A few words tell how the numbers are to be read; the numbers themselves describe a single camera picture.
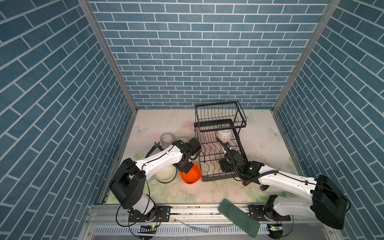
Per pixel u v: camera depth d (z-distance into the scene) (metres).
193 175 0.85
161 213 0.74
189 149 0.62
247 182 0.82
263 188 0.81
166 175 0.80
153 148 0.97
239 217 0.72
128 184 0.43
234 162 0.62
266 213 0.66
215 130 0.79
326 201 0.41
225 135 0.97
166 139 1.02
